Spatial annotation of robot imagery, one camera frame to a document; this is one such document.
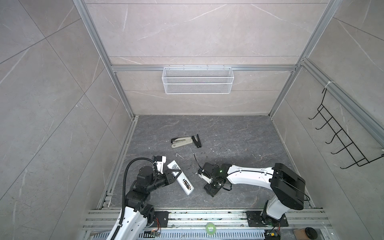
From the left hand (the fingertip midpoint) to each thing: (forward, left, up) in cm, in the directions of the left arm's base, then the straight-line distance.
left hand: (180, 169), depth 74 cm
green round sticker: (-24, -14, -16) cm, 32 cm away
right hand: (-4, -16, -16) cm, 23 cm away
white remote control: (-8, -3, -3) cm, 9 cm away
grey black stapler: (+26, +2, -13) cm, 30 cm away
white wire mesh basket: (+58, -11, +14) cm, 61 cm away
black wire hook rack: (-6, -73, +19) cm, 76 cm away
